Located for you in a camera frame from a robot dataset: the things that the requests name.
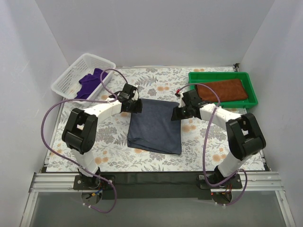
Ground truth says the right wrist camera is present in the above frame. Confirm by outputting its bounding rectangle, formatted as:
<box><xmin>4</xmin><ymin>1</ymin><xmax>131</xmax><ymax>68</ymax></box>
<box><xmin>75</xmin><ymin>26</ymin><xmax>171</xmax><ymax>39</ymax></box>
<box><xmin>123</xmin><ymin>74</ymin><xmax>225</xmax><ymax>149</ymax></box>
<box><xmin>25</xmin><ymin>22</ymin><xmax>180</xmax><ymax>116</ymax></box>
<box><xmin>175</xmin><ymin>89</ymin><xmax>202</xmax><ymax>107</ymax></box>

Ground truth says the aluminium frame rail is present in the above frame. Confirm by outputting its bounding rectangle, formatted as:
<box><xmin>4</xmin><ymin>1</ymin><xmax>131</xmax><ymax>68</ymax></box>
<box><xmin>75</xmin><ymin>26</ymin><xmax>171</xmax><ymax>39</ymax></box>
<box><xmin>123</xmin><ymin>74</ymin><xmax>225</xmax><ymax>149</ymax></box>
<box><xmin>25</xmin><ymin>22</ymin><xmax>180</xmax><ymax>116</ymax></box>
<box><xmin>29</xmin><ymin>171</ymin><xmax>284</xmax><ymax>192</ymax></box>

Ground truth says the floral table mat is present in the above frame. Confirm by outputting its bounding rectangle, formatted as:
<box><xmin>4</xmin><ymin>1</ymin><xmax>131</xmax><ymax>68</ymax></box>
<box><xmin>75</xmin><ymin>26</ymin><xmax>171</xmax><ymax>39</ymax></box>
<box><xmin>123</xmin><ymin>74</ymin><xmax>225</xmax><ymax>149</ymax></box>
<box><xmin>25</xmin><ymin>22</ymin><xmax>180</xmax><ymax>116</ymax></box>
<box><xmin>46</xmin><ymin>67</ymin><xmax>265</xmax><ymax>173</ymax></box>

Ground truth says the purple cloth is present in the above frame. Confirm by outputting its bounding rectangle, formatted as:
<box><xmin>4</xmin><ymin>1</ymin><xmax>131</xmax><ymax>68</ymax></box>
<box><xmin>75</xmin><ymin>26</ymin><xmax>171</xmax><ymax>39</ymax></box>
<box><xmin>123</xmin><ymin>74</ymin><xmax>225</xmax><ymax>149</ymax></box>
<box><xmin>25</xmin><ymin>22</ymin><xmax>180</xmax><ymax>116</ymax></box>
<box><xmin>75</xmin><ymin>68</ymin><xmax>103</xmax><ymax>99</ymax></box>

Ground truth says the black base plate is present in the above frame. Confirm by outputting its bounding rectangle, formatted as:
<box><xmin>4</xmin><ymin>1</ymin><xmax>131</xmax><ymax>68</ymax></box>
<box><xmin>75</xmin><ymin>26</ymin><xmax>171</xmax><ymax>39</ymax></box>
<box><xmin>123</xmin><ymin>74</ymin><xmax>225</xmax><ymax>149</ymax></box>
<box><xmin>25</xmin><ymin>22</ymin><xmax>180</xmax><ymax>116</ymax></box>
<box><xmin>73</xmin><ymin>175</ymin><xmax>116</xmax><ymax>191</ymax></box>
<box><xmin>197</xmin><ymin>172</ymin><xmax>243</xmax><ymax>190</ymax></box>

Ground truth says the white plastic basket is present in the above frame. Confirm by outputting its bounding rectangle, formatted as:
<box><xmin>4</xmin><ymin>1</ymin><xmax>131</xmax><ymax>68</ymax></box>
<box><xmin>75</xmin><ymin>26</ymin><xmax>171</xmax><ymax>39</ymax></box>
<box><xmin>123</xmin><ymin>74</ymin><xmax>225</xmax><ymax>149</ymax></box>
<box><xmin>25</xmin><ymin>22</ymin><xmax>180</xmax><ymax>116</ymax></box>
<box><xmin>51</xmin><ymin>53</ymin><xmax>116</xmax><ymax>99</ymax></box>

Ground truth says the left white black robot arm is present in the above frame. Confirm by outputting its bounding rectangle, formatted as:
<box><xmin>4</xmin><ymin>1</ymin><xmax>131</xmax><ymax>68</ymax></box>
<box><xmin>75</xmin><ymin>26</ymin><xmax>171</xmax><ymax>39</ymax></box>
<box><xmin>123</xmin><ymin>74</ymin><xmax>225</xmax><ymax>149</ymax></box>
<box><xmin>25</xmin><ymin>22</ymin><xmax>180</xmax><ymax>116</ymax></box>
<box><xmin>62</xmin><ymin>98</ymin><xmax>143</xmax><ymax>177</ymax></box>

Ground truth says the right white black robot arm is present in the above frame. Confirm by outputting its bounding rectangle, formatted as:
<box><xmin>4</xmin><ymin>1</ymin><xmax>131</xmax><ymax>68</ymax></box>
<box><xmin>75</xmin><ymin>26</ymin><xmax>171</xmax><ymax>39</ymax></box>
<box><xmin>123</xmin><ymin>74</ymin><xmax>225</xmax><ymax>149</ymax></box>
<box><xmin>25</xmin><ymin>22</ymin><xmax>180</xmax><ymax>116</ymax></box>
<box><xmin>171</xmin><ymin>104</ymin><xmax>266</xmax><ymax>179</ymax></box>

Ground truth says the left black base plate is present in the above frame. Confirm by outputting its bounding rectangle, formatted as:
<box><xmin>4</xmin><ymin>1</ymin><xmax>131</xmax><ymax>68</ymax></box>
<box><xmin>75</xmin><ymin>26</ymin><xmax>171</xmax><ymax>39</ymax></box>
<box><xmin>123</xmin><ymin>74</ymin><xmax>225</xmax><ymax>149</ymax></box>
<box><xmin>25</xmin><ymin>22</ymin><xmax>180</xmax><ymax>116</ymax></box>
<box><xmin>73</xmin><ymin>175</ymin><xmax>116</xmax><ymax>191</ymax></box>

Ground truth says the grey cloth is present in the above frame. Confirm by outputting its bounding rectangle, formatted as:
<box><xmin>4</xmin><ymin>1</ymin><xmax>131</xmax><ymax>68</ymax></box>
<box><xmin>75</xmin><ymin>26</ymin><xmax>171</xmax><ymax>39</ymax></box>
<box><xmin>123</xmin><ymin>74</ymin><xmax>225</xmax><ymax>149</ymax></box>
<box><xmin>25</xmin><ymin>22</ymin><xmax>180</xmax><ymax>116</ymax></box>
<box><xmin>127</xmin><ymin>99</ymin><xmax>182</xmax><ymax>155</ymax></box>

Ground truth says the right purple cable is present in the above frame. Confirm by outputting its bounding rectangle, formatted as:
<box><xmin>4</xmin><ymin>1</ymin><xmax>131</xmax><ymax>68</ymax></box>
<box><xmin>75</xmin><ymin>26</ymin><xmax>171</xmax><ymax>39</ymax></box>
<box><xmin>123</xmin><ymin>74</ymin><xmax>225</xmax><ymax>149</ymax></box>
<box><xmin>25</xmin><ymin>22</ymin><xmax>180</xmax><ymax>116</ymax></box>
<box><xmin>176</xmin><ymin>82</ymin><xmax>249</xmax><ymax>207</ymax></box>

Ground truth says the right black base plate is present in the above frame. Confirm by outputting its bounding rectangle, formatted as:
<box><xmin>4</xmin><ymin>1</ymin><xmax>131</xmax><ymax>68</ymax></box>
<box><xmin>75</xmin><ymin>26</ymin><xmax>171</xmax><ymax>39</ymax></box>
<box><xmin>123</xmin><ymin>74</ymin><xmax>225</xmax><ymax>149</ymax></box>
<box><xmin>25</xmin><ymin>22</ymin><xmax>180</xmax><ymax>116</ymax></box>
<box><xmin>197</xmin><ymin>172</ymin><xmax>243</xmax><ymax>190</ymax></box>

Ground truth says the brown towel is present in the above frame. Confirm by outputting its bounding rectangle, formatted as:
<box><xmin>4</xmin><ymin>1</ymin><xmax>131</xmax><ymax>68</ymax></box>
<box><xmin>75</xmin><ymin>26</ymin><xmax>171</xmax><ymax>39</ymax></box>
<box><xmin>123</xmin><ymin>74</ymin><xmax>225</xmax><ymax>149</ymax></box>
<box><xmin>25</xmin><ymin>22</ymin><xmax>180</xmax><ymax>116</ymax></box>
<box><xmin>195</xmin><ymin>79</ymin><xmax>249</xmax><ymax>103</ymax></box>

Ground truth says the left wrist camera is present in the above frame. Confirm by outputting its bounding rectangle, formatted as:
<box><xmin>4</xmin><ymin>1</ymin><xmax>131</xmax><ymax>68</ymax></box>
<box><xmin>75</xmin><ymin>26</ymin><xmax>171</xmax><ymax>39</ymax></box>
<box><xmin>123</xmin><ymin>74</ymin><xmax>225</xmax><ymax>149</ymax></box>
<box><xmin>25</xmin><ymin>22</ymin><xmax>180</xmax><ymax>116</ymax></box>
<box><xmin>118</xmin><ymin>84</ymin><xmax>139</xmax><ymax>102</ymax></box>

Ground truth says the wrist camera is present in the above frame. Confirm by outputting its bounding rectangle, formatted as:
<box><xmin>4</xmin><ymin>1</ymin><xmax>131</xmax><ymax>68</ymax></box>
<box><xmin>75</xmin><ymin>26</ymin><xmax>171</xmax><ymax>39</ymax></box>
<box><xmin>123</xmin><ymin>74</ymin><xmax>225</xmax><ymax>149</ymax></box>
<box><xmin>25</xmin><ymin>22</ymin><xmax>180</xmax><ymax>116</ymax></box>
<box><xmin>118</xmin><ymin>84</ymin><xmax>139</xmax><ymax>102</ymax></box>
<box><xmin>175</xmin><ymin>89</ymin><xmax>202</xmax><ymax>107</ymax></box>

